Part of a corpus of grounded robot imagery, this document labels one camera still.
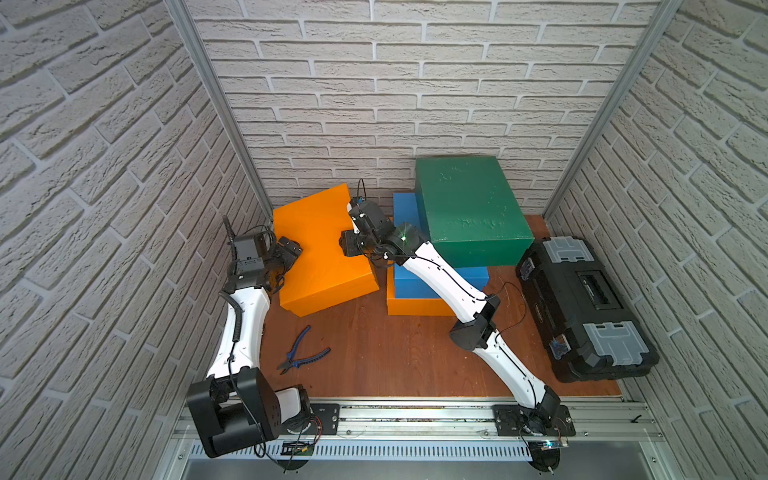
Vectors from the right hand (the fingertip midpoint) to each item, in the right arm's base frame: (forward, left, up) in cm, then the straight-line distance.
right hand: (348, 240), depth 81 cm
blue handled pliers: (-24, +19, -23) cm, 38 cm away
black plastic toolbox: (-25, -59, -8) cm, 65 cm away
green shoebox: (-2, -32, +10) cm, 34 cm away
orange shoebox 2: (-13, -17, -16) cm, 27 cm away
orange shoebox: (-9, +7, -3) cm, 12 cm away
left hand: (+1, +14, -1) cm, 14 cm away
